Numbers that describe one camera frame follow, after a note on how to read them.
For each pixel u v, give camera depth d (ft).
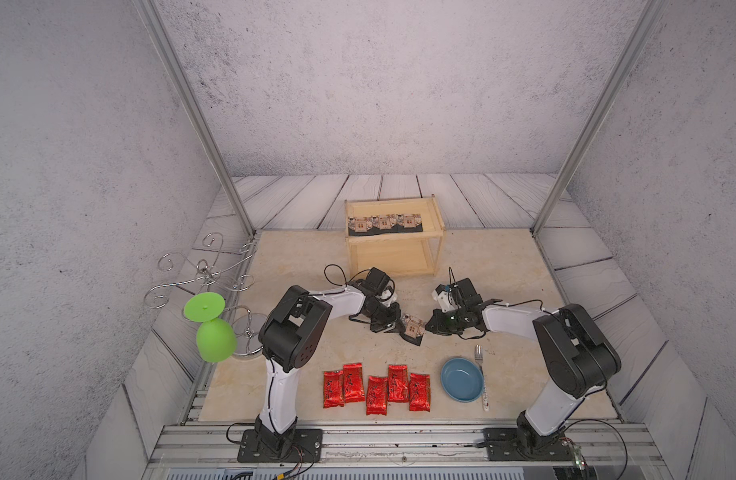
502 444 2.38
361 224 3.09
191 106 2.79
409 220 3.14
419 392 2.63
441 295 2.92
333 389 2.65
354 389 2.66
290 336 1.74
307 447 2.39
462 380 2.69
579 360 1.55
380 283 2.67
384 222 3.13
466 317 2.34
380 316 2.76
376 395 2.60
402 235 3.02
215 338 2.19
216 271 2.29
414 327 3.07
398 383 2.66
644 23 2.36
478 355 2.91
